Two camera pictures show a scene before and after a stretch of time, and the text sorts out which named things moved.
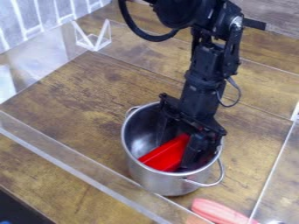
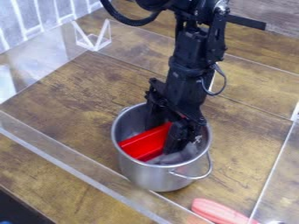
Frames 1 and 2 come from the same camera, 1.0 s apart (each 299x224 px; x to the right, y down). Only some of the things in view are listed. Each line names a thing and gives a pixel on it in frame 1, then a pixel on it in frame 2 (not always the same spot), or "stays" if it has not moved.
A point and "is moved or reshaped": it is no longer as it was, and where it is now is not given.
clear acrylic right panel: [277, 206] stays
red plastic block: [169, 156] to [145, 144]
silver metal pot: [147, 130] is moved or reshaped
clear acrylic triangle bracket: [91, 41] stays
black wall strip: [254, 24] stays
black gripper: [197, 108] to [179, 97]
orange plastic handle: [220, 213] stays
